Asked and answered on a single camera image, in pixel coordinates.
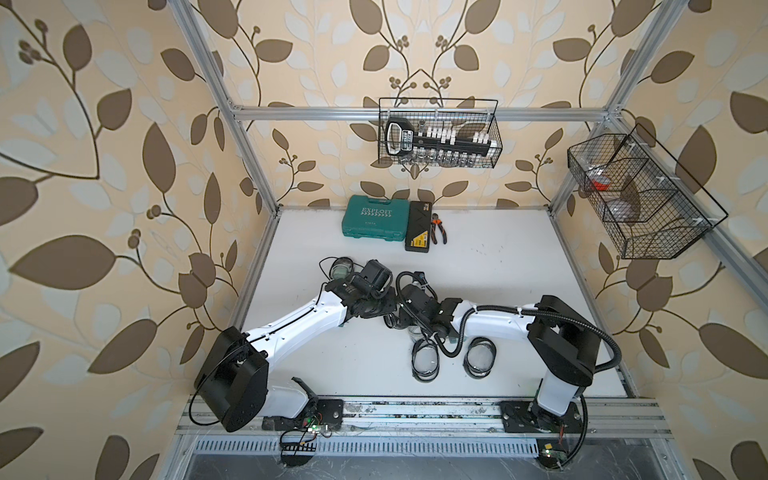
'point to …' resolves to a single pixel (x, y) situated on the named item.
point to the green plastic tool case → (374, 218)
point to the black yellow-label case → (418, 226)
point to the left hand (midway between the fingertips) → (393, 301)
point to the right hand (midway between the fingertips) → (403, 309)
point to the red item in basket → (600, 183)
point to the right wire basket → (649, 205)
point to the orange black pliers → (436, 221)
